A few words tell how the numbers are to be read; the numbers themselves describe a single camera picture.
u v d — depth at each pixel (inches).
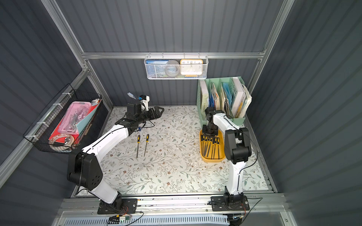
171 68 35.7
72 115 29.0
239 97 37.8
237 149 21.3
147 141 39.0
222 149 38.0
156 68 33.2
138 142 38.9
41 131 24.3
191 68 34.7
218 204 29.0
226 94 38.2
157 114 29.9
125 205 28.8
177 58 34.9
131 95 38.0
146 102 30.2
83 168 17.6
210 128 32.6
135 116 26.0
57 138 26.3
